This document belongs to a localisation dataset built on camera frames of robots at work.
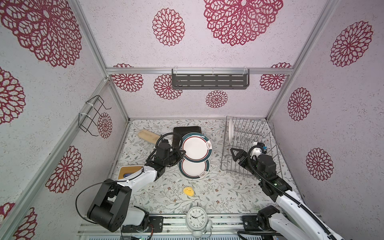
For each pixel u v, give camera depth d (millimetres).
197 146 913
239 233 673
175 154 763
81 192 418
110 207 421
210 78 972
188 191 823
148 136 1064
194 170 915
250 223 731
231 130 968
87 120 748
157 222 752
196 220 715
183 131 1115
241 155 675
